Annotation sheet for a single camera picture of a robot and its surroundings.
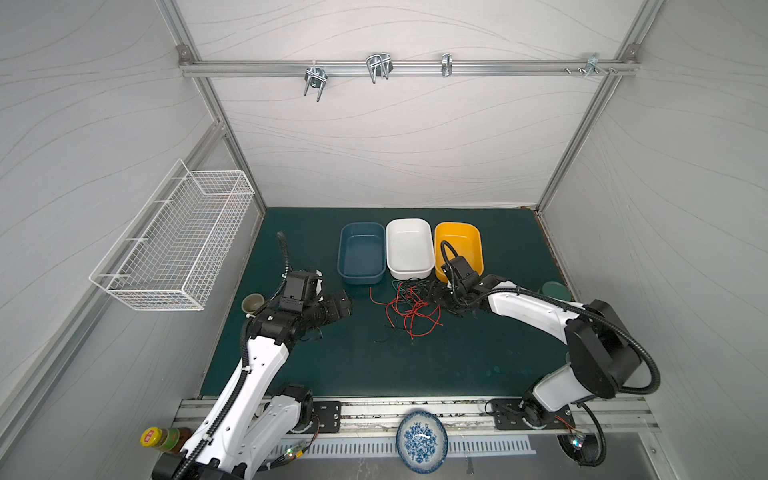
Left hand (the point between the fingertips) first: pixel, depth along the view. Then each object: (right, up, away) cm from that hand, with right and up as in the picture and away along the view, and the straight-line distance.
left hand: (345, 301), depth 78 cm
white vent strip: (+11, -33, -8) cm, 36 cm away
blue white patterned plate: (+20, -32, -8) cm, 38 cm away
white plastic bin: (+19, +13, +25) cm, 34 cm away
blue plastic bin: (+2, +11, +29) cm, 31 cm away
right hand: (+26, 0, +11) cm, 28 cm away
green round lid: (+62, +1, +9) cm, 62 cm away
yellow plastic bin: (+40, +16, +33) cm, 54 cm away
